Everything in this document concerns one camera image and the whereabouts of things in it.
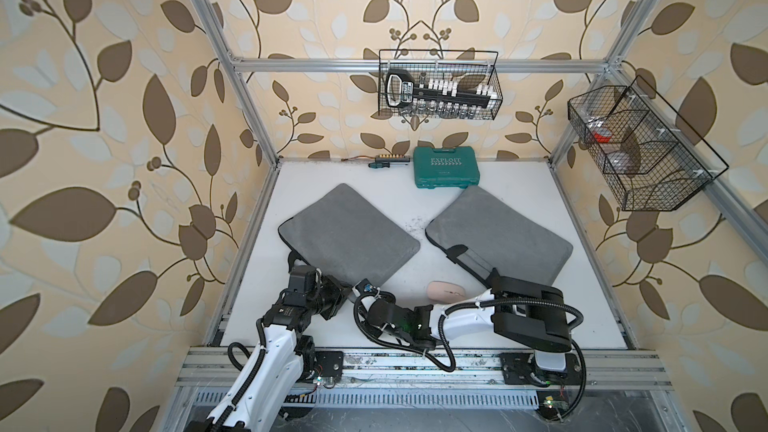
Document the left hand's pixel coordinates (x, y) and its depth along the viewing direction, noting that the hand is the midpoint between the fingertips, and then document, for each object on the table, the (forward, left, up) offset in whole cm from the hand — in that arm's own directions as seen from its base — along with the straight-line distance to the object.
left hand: (350, 284), depth 83 cm
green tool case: (+46, -32, 0) cm, 56 cm away
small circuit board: (-27, -51, -4) cm, 58 cm away
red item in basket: (+31, -69, +29) cm, 81 cm away
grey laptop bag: (+17, +3, -3) cm, 18 cm away
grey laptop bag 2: (+19, -41, -2) cm, 45 cm away
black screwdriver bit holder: (+53, -8, -3) cm, 53 cm away
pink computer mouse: (-1, -27, -3) cm, 27 cm away
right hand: (-6, -3, -4) cm, 8 cm away
